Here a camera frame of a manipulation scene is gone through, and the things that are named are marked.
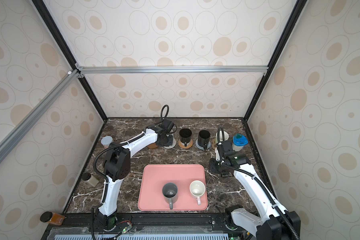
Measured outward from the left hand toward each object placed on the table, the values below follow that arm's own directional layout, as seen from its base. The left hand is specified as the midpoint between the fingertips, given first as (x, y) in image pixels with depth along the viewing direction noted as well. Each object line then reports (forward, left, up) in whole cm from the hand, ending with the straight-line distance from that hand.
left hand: (172, 140), depth 96 cm
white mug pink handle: (-29, -15, -5) cm, 33 cm away
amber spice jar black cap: (-45, +53, +1) cm, 69 cm away
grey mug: (-31, 0, -5) cm, 31 cm away
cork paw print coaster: (+2, -28, -8) cm, 29 cm away
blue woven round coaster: (+1, -17, -8) cm, 19 cm away
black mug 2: (+2, -20, -1) cm, 20 cm away
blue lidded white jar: (-1, -42, +1) cm, 43 cm away
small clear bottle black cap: (-26, +43, -1) cm, 50 cm away
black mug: (+4, -8, -1) cm, 9 cm away
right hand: (-21, -23, +4) cm, 31 cm away
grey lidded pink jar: (+1, +44, -3) cm, 45 cm away
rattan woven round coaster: (+1, -6, -7) cm, 9 cm away
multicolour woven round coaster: (+1, 0, -8) cm, 8 cm away
